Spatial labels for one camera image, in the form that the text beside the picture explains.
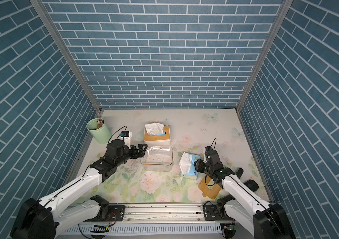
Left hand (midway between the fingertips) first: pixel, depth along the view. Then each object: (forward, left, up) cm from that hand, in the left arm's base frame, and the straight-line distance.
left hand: (144, 146), depth 82 cm
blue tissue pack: (-9, -24, -8) cm, 27 cm away
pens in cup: (+15, +29, +2) cm, 32 cm away
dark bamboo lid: (-18, -37, -15) cm, 43 cm away
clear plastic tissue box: (0, -6, -15) cm, 17 cm away
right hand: (-6, -30, -10) cm, 32 cm away
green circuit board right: (-36, -45, -14) cm, 59 cm away
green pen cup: (+12, +30, -2) cm, 32 cm away
